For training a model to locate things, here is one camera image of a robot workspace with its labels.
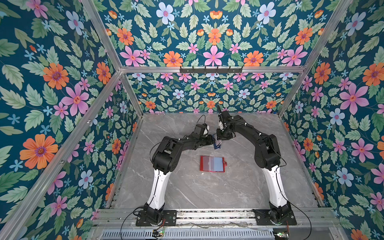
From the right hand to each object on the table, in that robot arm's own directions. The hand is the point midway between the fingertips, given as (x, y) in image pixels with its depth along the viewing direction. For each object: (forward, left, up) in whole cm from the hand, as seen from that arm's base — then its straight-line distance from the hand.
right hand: (222, 135), depth 101 cm
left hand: (-1, +5, -2) cm, 5 cm away
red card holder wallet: (-19, +8, -4) cm, 21 cm away
